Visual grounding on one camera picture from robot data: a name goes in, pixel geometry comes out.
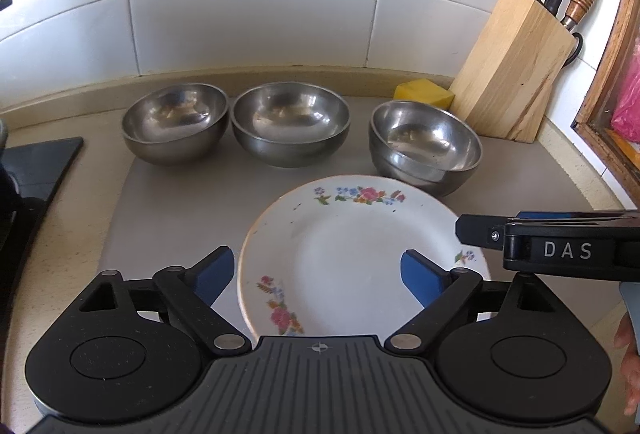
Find wooden-framed glass cabinet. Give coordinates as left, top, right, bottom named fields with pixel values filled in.
left=572, top=0, right=640, bottom=209

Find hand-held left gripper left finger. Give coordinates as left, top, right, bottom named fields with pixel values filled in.
left=79, top=245, right=253, bottom=357

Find pink plastic bag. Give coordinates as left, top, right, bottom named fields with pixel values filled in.
left=611, top=84, right=640, bottom=145

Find white plate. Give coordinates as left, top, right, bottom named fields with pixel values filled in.
left=236, top=175, right=491, bottom=340

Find stainless steel bowl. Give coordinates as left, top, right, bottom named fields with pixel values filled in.
left=121, top=82, right=231, bottom=166
left=369, top=100, right=483, bottom=173
left=231, top=82, right=351, bottom=169
left=370, top=149, right=481, bottom=199

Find black-handled scissors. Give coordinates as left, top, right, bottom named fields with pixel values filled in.
left=562, top=32, right=585, bottom=67

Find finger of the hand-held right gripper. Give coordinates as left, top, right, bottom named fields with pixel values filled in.
left=455, top=210, right=640, bottom=247

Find person's right hand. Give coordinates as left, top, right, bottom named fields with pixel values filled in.
left=614, top=314, right=640, bottom=421

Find yellow sponge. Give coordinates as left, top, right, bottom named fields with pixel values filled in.
left=393, top=78, right=456, bottom=109

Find wooden knife block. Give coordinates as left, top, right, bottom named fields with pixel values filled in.
left=448, top=0, right=578, bottom=143

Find black glass gas stove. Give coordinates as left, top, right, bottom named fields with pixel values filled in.
left=0, top=136, right=85, bottom=330

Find grey counter mat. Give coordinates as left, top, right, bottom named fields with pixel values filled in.
left=100, top=94, right=598, bottom=295

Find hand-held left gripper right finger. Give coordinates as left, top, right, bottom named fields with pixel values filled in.
left=383, top=249, right=565, bottom=358

